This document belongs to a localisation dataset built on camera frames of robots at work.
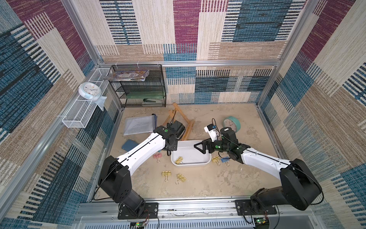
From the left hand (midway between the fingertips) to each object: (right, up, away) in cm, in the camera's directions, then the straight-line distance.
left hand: (169, 145), depth 84 cm
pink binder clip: (-8, -8, +6) cm, 13 cm away
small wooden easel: (+13, +13, +20) cm, 27 cm away
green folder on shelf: (-18, +32, +15) cm, 39 cm away
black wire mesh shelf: (-14, +43, +24) cm, 51 cm away
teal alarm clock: (+41, +13, +12) cm, 45 cm away
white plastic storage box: (+14, -8, +7) cm, 17 cm away
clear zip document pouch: (-24, +11, +25) cm, 36 cm away
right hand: (+17, +2, -1) cm, 17 cm away
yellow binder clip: (+28, -9, +5) cm, 30 cm away
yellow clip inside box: (+5, -10, +5) cm, 13 cm away
